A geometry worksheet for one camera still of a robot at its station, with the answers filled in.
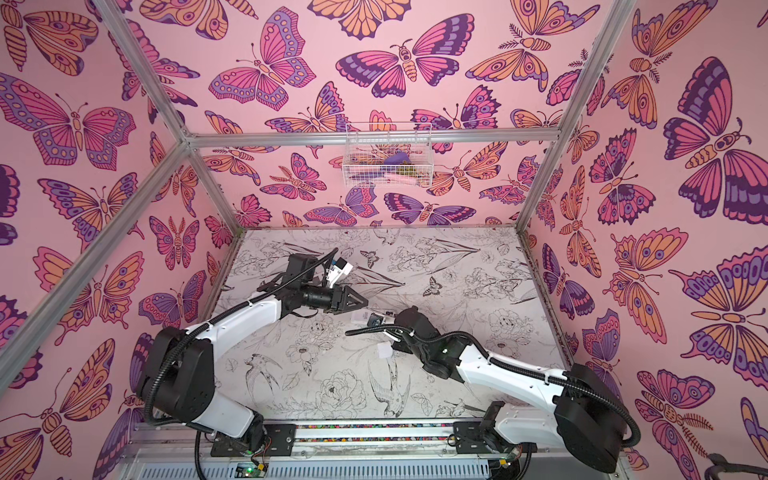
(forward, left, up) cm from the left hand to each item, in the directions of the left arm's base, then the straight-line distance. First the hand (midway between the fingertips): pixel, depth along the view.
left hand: (365, 303), depth 79 cm
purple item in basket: (+45, -9, +15) cm, 48 cm away
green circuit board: (-35, +28, -20) cm, 49 cm away
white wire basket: (+46, -6, +15) cm, 49 cm away
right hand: (0, -9, -4) cm, 10 cm away
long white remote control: (+5, +3, -16) cm, 17 cm away
